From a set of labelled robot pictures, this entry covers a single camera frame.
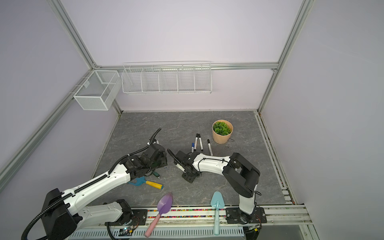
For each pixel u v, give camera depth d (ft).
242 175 1.53
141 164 1.83
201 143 3.34
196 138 3.41
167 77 3.22
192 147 3.25
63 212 1.25
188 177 2.53
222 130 3.08
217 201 2.52
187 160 2.18
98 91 3.18
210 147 3.25
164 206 2.54
